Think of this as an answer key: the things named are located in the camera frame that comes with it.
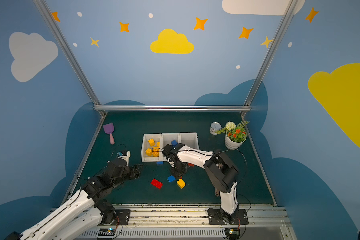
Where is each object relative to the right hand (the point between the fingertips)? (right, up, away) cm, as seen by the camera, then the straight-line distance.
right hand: (180, 173), depth 88 cm
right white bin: (+7, +19, +17) cm, 26 cm away
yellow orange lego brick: (-16, +11, +6) cm, 20 cm away
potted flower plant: (+33, +24, +1) cm, 41 cm away
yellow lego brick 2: (-14, +16, +6) cm, 23 cm away
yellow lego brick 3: (0, -4, -4) cm, 6 cm away
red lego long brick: (-14, -4, -4) cm, 15 cm away
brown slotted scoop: (+21, -9, -6) cm, 23 cm away
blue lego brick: (-5, -2, -2) cm, 6 cm away
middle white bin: (-10, +19, +16) cm, 27 cm away
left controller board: (-37, -25, -15) cm, 46 cm away
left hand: (-23, +7, -9) cm, 25 cm away
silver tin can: (+25, +28, +20) cm, 43 cm away
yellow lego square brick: (-21, +12, +8) cm, 25 cm away
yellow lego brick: (-20, +18, +13) cm, 30 cm away
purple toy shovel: (-55, +27, +24) cm, 66 cm away
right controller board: (+26, -25, -14) cm, 39 cm away
